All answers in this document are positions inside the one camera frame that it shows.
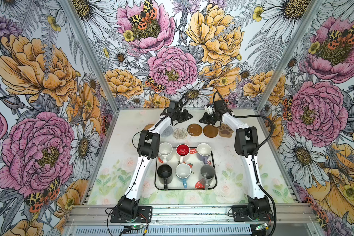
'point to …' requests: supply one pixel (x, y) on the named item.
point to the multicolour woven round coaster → (180, 133)
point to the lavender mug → (203, 151)
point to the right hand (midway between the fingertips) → (200, 123)
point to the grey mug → (207, 176)
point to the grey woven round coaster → (167, 132)
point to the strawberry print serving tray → (193, 183)
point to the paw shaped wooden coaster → (224, 131)
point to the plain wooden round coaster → (210, 131)
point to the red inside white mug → (182, 152)
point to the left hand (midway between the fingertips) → (192, 118)
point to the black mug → (164, 175)
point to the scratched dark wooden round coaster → (194, 130)
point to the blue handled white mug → (183, 172)
